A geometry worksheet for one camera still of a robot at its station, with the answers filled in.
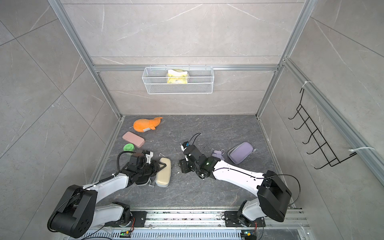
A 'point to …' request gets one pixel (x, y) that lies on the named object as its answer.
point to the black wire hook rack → (332, 158)
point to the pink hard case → (133, 139)
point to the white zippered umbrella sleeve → (163, 176)
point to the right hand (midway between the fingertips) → (182, 163)
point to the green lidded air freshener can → (129, 147)
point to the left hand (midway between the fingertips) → (166, 163)
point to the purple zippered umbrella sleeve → (239, 152)
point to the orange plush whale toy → (143, 125)
